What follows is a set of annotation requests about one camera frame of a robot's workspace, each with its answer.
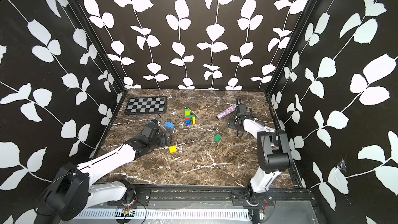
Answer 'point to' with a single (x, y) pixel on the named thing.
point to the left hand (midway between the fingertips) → (166, 135)
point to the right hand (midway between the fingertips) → (233, 121)
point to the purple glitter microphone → (226, 112)
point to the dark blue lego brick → (188, 122)
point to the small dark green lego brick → (217, 137)
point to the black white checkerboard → (143, 105)
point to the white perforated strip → (169, 214)
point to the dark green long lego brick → (189, 116)
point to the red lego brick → (187, 118)
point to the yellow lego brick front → (173, 149)
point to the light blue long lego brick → (169, 125)
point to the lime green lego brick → (187, 113)
